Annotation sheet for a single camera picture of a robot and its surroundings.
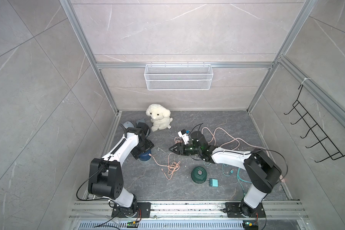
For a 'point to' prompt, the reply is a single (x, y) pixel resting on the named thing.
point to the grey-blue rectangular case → (145, 128)
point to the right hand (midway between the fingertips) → (171, 150)
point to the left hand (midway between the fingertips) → (147, 149)
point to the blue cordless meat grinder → (144, 156)
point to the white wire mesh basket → (178, 76)
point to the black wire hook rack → (333, 152)
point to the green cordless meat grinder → (199, 174)
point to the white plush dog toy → (160, 116)
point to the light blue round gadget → (128, 124)
